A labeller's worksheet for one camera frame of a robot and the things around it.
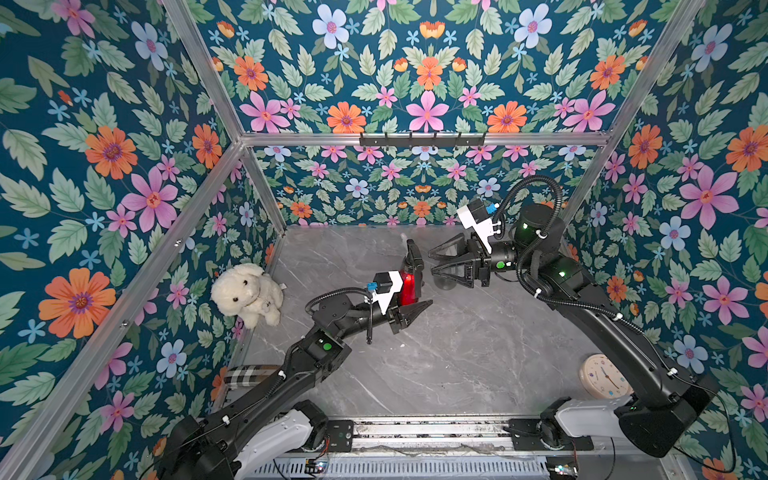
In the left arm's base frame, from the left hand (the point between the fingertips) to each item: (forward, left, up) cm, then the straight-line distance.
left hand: (426, 294), depth 61 cm
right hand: (+3, -3, +10) cm, 10 cm away
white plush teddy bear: (+15, +48, -17) cm, 53 cm away
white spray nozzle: (+29, +3, -14) cm, 32 cm away
